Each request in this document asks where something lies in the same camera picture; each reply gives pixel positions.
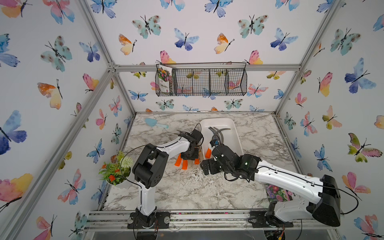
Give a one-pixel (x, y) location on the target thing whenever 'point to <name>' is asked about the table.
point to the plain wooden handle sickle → (221, 134)
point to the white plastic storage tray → (231, 136)
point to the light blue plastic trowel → (152, 122)
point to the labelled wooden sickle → (217, 132)
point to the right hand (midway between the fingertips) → (208, 162)
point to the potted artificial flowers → (118, 172)
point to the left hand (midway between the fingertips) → (194, 156)
